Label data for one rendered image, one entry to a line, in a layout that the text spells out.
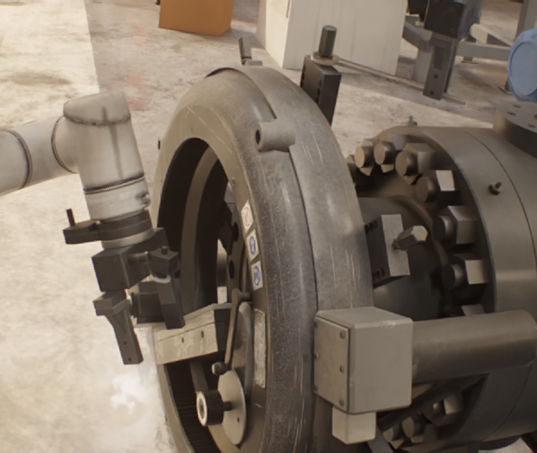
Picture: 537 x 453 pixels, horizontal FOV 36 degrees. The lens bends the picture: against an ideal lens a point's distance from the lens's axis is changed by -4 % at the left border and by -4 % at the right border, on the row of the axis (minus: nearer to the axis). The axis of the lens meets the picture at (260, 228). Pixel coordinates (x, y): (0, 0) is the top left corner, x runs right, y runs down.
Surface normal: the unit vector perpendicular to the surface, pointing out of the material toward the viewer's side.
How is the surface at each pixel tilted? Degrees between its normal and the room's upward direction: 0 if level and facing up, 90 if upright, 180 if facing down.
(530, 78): 90
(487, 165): 18
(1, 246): 0
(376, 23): 90
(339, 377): 90
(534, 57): 90
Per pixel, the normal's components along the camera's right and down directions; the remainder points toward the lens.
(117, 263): -0.35, 0.25
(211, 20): -0.18, 0.40
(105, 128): 0.29, 0.12
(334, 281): 0.33, -0.15
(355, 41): 0.22, 0.45
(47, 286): 0.12, -0.89
